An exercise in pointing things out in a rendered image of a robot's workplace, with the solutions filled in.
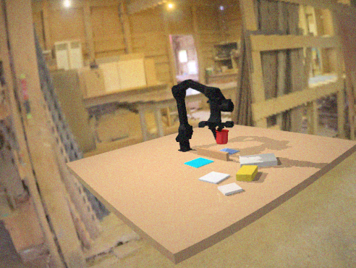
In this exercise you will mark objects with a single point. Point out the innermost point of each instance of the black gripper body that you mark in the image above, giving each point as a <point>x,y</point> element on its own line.
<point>226,124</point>

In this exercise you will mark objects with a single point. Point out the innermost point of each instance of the yellow rectangular block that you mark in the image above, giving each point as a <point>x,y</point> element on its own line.
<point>247,173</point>

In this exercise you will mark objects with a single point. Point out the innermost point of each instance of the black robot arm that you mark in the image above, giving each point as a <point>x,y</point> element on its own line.
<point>215,98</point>

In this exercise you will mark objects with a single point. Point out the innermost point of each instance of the red plastic cup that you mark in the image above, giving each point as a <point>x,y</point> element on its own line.
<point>222,137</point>

